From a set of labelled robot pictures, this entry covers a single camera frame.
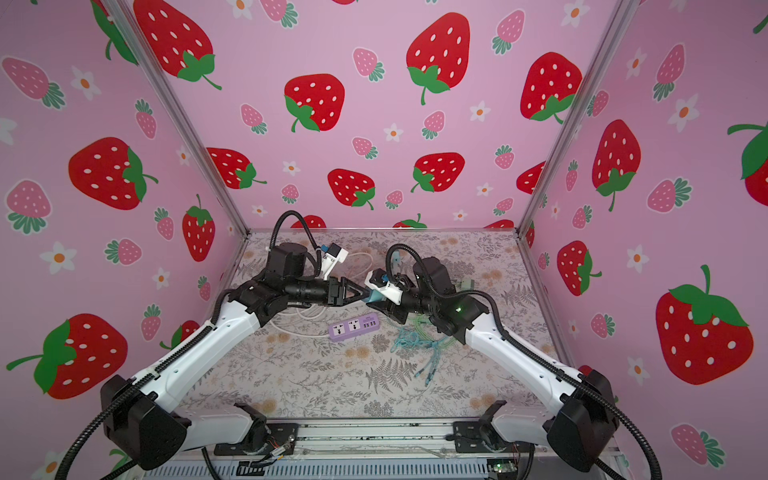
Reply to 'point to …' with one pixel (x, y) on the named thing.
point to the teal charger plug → (375, 296)
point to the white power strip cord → (321, 309)
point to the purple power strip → (354, 327)
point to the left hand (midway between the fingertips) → (364, 294)
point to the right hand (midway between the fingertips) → (371, 292)
